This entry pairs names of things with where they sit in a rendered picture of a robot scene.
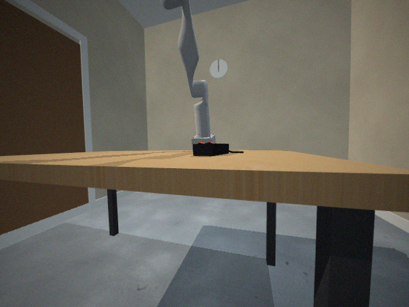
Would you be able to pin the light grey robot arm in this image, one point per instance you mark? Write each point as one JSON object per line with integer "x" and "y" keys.
{"x": 189, "y": 53}

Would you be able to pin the black power strip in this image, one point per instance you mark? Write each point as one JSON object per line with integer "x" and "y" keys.
{"x": 211, "y": 149}

